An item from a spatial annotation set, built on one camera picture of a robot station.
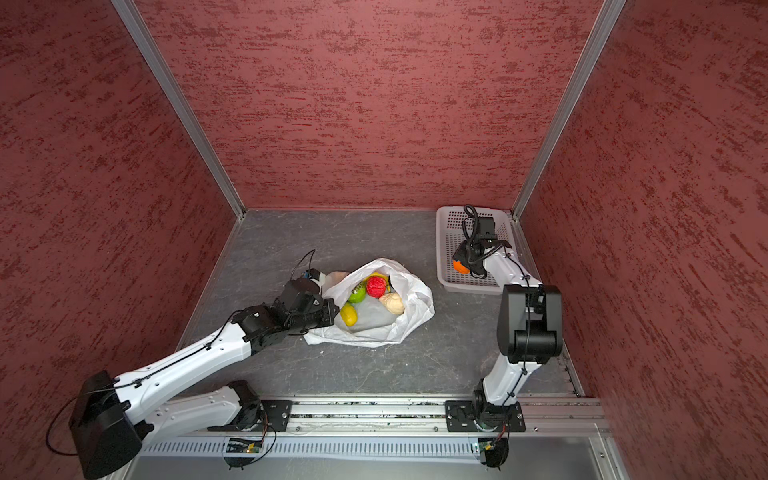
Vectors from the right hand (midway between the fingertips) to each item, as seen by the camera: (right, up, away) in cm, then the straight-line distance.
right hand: (459, 261), depth 96 cm
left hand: (-37, -14, -16) cm, 42 cm away
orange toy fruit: (-1, -2, -5) cm, 5 cm away
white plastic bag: (-27, -19, -7) cm, 34 cm away
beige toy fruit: (-22, -12, -6) cm, 26 cm away
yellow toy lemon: (-35, -16, -7) cm, 39 cm away
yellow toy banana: (-27, -4, -1) cm, 27 cm away
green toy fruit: (-33, -10, -6) cm, 35 cm away
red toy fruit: (-27, -8, -3) cm, 29 cm away
